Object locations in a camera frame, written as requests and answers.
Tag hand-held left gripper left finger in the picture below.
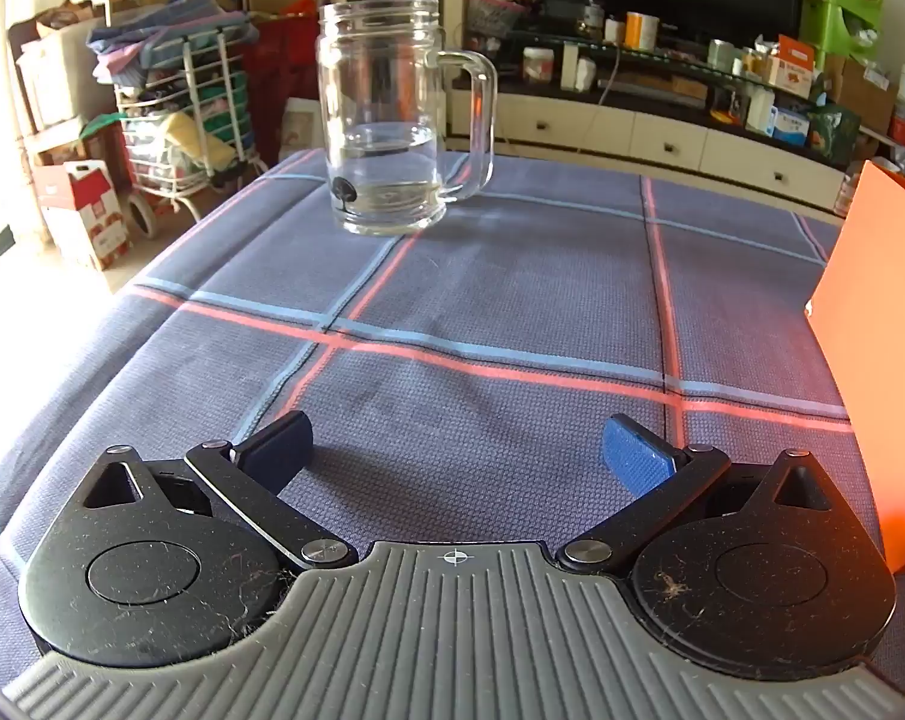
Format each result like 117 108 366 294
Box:
79 411 357 571

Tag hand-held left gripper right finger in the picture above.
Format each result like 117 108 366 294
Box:
561 412 833 577

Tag orange cardboard box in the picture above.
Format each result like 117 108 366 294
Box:
804 160 905 577

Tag blue checked tablecloth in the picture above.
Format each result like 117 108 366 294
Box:
0 148 905 695

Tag white and red printed carton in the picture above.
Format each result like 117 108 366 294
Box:
31 159 136 272

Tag cream television cabinet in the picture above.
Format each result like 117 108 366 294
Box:
452 22 865 215

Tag metal shopping trolley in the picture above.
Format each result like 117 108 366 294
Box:
85 0 271 239

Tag blue and white tissue box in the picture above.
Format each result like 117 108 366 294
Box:
769 106 813 149

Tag green foil packet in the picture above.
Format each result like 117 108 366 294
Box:
807 100 863 164

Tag clear jar with white lid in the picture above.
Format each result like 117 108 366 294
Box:
522 46 558 85

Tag orange and white carton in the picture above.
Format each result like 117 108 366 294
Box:
765 35 822 100

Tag yellow and white roll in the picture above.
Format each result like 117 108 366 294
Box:
623 11 661 53

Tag folded blue cloth bundle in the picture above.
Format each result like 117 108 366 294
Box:
86 2 260 80

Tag open brown cardboard box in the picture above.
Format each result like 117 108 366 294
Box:
6 1 119 132

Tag pink woven basket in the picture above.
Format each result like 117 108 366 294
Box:
465 0 530 40

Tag green stacking bins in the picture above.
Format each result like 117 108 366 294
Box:
799 0 888 62

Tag clear glass handled mug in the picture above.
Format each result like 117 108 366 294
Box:
315 0 498 237

